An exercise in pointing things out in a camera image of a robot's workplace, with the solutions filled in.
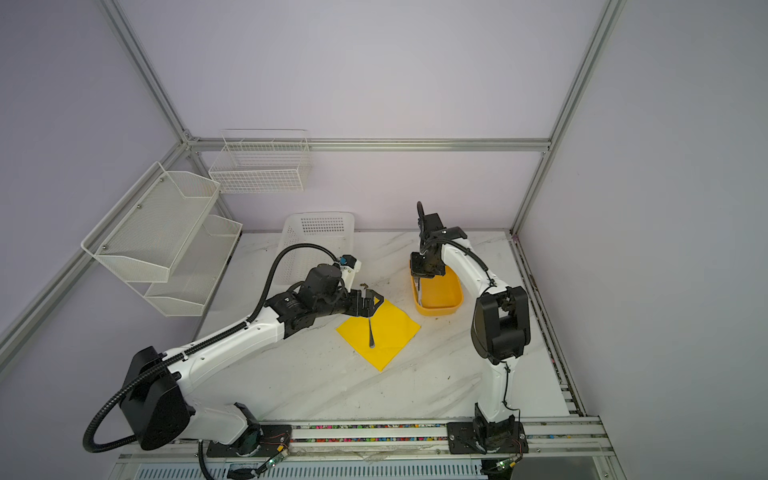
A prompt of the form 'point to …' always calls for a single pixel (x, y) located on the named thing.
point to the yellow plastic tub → (441, 295)
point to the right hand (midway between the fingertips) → (414, 271)
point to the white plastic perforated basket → (332, 230)
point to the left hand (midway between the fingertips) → (368, 298)
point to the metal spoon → (372, 342)
